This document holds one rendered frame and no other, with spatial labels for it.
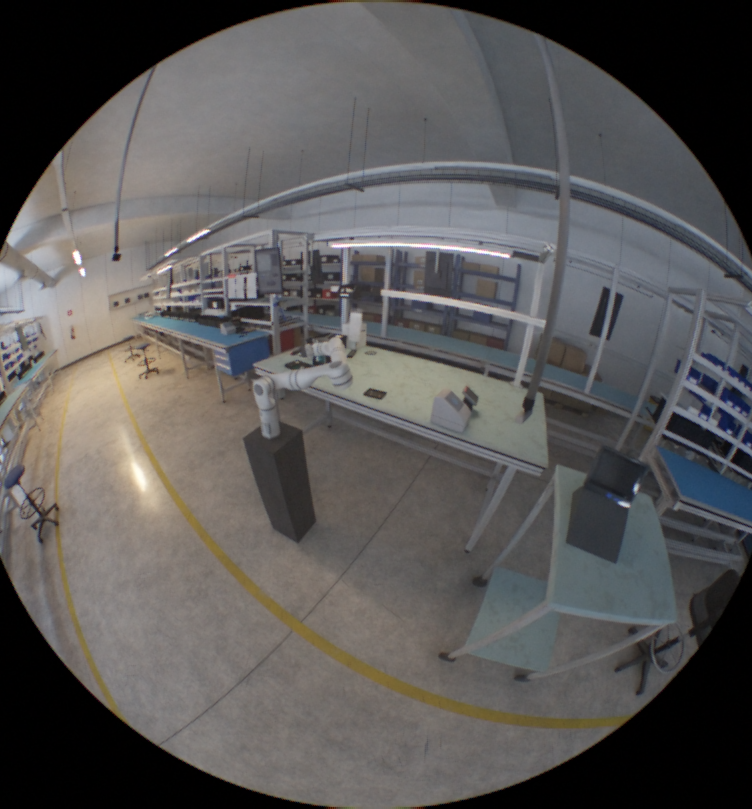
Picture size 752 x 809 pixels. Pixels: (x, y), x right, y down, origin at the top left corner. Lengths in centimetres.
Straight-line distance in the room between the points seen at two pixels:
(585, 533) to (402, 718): 130
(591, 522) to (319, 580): 152
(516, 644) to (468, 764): 81
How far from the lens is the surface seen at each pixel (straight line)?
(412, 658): 169
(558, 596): 76
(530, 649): 159
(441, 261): 319
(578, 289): 545
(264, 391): 126
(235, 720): 182
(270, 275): 289
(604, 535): 93
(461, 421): 120
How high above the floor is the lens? 166
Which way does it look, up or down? 29 degrees down
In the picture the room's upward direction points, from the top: 4 degrees clockwise
